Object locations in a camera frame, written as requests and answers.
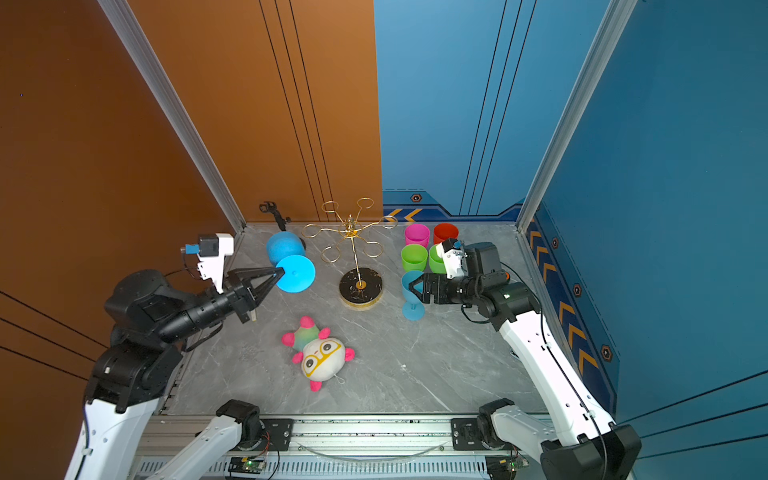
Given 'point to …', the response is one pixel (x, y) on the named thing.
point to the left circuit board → (248, 464)
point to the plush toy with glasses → (321, 357)
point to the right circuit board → (504, 467)
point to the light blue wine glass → (413, 308)
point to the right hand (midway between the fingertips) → (420, 286)
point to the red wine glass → (445, 231)
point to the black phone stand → (269, 206)
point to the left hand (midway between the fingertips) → (284, 269)
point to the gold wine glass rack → (359, 288)
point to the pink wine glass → (417, 234)
